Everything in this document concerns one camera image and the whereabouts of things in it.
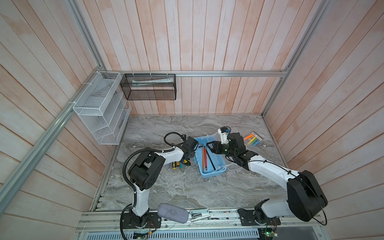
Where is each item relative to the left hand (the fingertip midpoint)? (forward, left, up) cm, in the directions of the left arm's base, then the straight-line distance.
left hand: (186, 154), depth 98 cm
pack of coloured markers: (+12, -48, +1) cm, 49 cm away
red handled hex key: (-3, -12, 0) cm, 13 cm away
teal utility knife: (-8, +4, 0) cm, 9 cm away
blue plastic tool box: (-7, -15, 0) cm, 17 cm away
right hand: (-2, -13, +15) cm, 20 cm away
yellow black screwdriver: (-9, +8, +2) cm, 12 cm away
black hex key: (-3, -15, +1) cm, 15 cm away
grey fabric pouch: (-35, +6, +3) cm, 36 cm away
